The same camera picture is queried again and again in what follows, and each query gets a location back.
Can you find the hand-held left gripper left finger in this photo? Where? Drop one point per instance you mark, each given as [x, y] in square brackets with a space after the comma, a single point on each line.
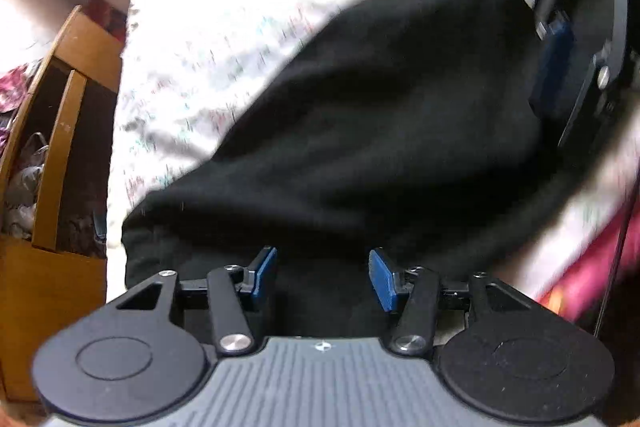
[265, 274]

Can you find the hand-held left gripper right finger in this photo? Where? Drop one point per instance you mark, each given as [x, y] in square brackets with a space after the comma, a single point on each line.
[382, 279]

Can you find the black pants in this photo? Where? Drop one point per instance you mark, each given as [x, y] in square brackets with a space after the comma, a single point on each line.
[350, 132]

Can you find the pink floral quilt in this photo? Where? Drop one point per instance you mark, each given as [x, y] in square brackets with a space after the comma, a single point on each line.
[585, 277]

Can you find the wooden desk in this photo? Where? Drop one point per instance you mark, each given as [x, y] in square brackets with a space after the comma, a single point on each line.
[50, 307]

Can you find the floral bedsheet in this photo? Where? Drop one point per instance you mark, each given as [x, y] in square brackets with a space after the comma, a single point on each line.
[225, 32]

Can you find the grey clothes in desk shelf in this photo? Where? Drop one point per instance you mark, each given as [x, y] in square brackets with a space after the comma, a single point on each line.
[25, 192]

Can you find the pink patterned cloth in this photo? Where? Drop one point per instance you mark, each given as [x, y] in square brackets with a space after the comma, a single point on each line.
[12, 89]

